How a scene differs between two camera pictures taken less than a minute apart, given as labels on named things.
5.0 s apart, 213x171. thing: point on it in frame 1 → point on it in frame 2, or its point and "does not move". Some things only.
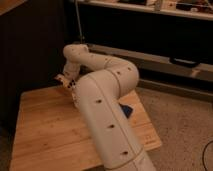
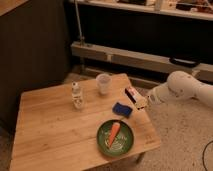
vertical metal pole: (77, 12) does not move
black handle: (183, 62) does not move
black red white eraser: (71, 84) → (132, 94)
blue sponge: (126, 109) does not move
